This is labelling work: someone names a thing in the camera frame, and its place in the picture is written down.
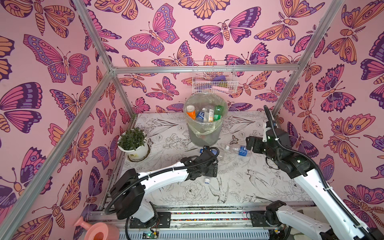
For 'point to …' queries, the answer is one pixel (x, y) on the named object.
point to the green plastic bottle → (218, 111)
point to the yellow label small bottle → (211, 113)
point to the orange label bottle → (190, 110)
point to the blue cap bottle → (207, 181)
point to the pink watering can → (98, 231)
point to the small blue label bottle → (200, 116)
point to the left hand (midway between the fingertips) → (213, 168)
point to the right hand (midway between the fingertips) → (256, 139)
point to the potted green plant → (134, 142)
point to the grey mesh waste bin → (205, 134)
